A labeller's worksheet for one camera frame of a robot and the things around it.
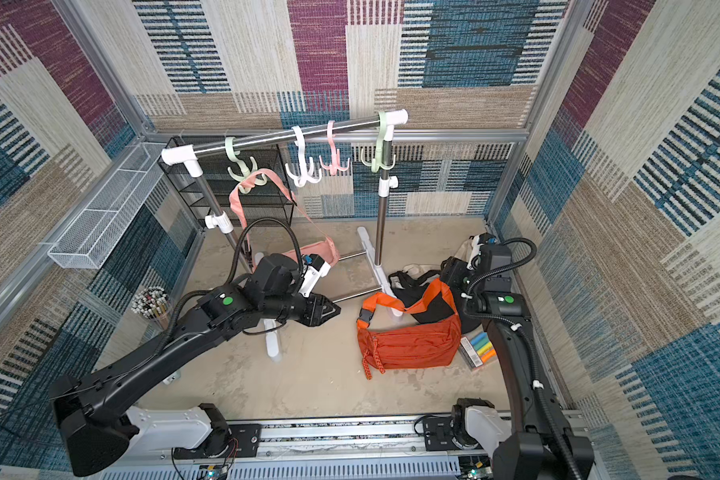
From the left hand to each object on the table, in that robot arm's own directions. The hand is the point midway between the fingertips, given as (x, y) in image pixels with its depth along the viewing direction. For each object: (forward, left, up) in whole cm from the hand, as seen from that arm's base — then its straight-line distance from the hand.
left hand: (341, 310), depth 70 cm
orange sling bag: (-2, -22, -17) cm, 28 cm away
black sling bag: (+20, -20, -20) cm, 34 cm away
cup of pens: (+6, +48, -5) cm, 49 cm away
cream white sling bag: (+35, -42, -23) cm, 59 cm away
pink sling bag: (+23, +5, -5) cm, 24 cm away
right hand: (+12, -30, -4) cm, 33 cm away
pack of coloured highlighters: (-1, -38, -23) cm, 44 cm away
